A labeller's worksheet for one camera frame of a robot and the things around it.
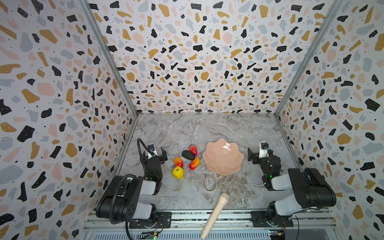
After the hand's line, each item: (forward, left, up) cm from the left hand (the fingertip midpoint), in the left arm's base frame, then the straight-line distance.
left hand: (152, 147), depth 87 cm
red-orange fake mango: (-5, -14, -8) cm, 17 cm away
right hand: (+2, -61, -1) cm, 61 cm away
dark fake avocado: (0, -20, -10) cm, 23 cm away
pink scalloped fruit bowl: (0, -42, -12) cm, 44 cm away
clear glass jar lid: (-17, -33, -13) cm, 39 cm away
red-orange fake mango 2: (-6, -24, -10) cm, 27 cm away
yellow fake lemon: (-12, -15, -8) cm, 21 cm away
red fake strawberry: (+4, -24, -9) cm, 26 cm away
